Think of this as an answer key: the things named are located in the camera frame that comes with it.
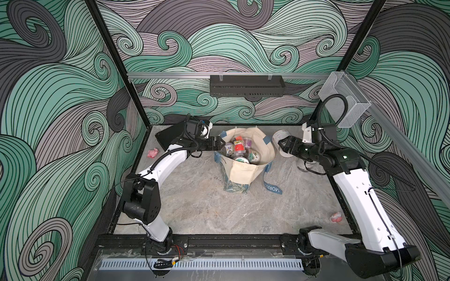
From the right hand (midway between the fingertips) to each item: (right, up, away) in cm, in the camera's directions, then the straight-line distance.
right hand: (286, 145), depth 70 cm
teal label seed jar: (-17, -7, +9) cm, 21 cm away
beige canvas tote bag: (-20, -14, +10) cm, 26 cm away
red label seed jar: (-18, -2, +18) cm, 25 cm away
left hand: (-28, +2, +14) cm, 32 cm away
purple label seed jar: (-12, +1, +28) cm, 30 cm away
